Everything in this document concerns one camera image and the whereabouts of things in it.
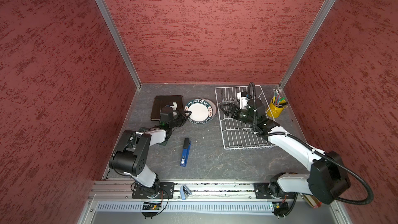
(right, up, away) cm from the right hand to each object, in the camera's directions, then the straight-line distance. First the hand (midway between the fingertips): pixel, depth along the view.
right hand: (222, 111), depth 80 cm
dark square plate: (-43, +4, +31) cm, 53 cm away
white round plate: (-11, -1, +12) cm, 16 cm away
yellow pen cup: (+35, -1, +16) cm, 39 cm away
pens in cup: (+38, +5, +17) cm, 41 cm away
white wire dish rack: (+11, -15, +12) cm, 22 cm away
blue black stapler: (-20, -23, +4) cm, 31 cm away
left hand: (-17, -3, +11) cm, 20 cm away
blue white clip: (-19, -38, -8) cm, 43 cm away
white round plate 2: (-3, +1, +12) cm, 13 cm away
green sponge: (-28, -13, -13) cm, 33 cm away
